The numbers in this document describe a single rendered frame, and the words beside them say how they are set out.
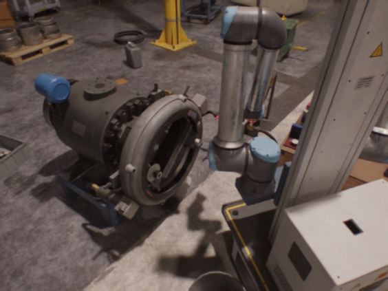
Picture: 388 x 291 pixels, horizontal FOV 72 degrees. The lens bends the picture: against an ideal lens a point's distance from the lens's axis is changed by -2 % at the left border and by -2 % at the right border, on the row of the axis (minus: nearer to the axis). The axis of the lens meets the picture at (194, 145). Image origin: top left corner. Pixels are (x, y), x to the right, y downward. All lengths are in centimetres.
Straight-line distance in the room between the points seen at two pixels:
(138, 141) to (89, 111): 52
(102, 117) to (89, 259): 99
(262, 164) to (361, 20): 68
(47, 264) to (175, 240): 89
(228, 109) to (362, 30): 55
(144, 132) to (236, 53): 67
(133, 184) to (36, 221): 111
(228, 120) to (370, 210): 72
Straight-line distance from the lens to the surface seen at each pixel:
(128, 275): 201
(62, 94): 195
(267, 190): 143
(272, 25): 112
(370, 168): 224
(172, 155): 171
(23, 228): 249
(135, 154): 149
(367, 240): 129
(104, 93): 189
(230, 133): 123
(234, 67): 113
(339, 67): 103
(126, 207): 168
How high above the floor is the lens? 179
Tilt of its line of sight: 40 degrees down
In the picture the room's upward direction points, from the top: straight up
